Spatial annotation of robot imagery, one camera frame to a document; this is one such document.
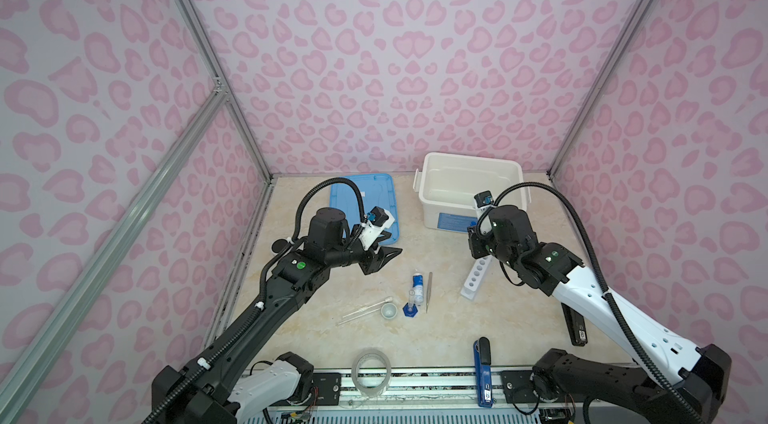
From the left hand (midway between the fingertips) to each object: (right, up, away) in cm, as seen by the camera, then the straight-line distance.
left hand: (394, 237), depth 71 cm
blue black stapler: (+22, -32, +2) cm, 39 cm away
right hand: (+20, +2, +5) cm, 20 cm away
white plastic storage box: (+20, +16, +42) cm, 49 cm away
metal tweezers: (+10, -19, +19) cm, 28 cm away
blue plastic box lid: (-7, +13, +46) cm, 48 cm away
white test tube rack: (+23, -14, +17) cm, 32 cm away
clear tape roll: (-6, -36, 0) cm, 37 cm away
